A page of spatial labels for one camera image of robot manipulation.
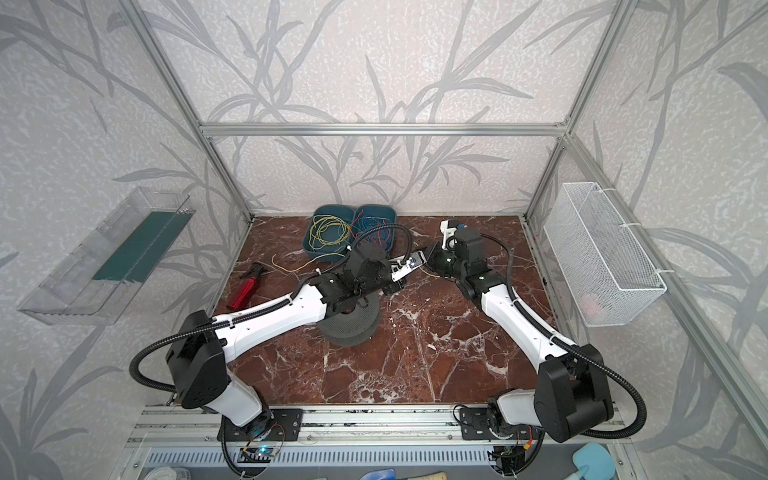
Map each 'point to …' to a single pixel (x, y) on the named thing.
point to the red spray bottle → (247, 287)
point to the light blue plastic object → (594, 461)
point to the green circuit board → (256, 454)
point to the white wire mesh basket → (609, 273)
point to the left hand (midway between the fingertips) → (412, 254)
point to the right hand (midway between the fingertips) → (412, 241)
